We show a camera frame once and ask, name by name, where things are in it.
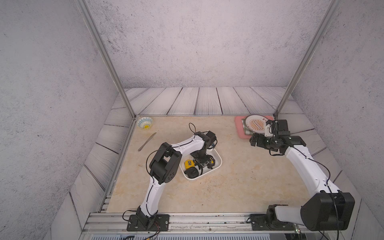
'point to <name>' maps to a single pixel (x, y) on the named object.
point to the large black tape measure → (192, 172)
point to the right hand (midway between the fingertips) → (258, 140)
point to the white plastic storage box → (206, 170)
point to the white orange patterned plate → (256, 123)
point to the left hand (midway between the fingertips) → (202, 161)
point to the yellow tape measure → (189, 163)
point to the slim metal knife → (152, 136)
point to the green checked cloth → (247, 132)
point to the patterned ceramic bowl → (144, 122)
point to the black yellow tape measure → (212, 162)
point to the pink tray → (238, 126)
